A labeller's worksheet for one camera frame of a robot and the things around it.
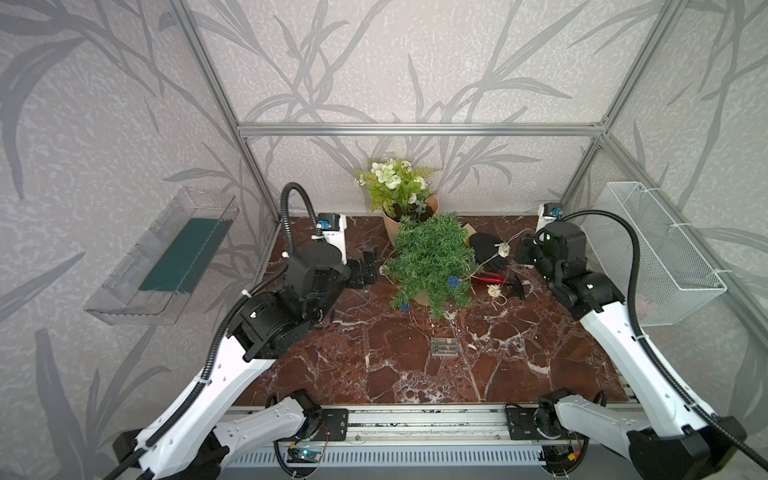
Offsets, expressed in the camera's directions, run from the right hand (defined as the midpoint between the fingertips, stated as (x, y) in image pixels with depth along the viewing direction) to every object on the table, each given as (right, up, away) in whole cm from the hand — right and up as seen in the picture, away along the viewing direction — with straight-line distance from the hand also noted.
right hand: (526, 233), depth 74 cm
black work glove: (-10, -4, +3) cm, 11 cm away
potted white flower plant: (-32, +13, +17) cm, 39 cm away
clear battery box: (-19, -33, +13) cm, 40 cm away
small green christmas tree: (-23, -8, +1) cm, 25 cm away
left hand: (-39, -4, -12) cm, 41 cm away
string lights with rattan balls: (-6, -16, +7) cm, 18 cm away
